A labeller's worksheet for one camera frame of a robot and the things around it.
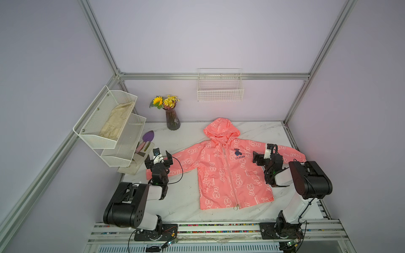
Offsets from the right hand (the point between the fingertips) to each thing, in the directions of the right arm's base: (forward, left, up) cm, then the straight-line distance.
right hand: (261, 153), depth 99 cm
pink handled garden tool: (+7, +80, +1) cm, 80 cm away
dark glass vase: (+25, +59, +7) cm, 64 cm away
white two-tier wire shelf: (-4, +87, +10) cm, 87 cm away
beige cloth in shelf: (+9, +81, +29) cm, 87 cm away
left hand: (-5, +63, +9) cm, 64 cm away
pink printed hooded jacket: (-12, +20, -2) cm, 24 cm away
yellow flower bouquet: (+25, +59, +22) cm, 68 cm away
